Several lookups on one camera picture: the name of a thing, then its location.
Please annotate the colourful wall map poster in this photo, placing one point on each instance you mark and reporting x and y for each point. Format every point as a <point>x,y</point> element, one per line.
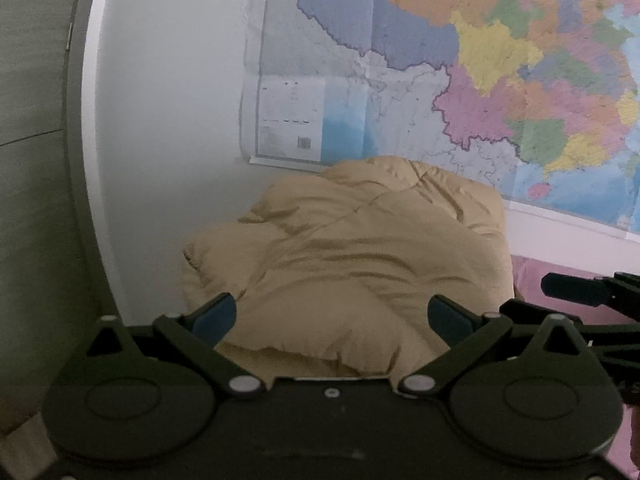
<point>475,60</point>

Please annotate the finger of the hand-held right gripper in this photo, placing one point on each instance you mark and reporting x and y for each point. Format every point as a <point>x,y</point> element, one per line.
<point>575,287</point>
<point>615,340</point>

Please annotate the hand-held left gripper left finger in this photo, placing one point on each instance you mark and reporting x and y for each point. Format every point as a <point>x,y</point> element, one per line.
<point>215,317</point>

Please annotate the beige down jacket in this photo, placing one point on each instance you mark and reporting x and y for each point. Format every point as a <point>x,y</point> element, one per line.
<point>350,260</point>

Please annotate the grey wardrobe door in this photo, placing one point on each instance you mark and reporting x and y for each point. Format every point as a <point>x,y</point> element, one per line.
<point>35,160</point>

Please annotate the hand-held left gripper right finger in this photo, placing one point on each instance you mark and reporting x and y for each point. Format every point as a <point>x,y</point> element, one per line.
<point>450,320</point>

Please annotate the pink floral bedsheet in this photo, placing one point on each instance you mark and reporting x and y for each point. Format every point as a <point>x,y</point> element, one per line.
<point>560,270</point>

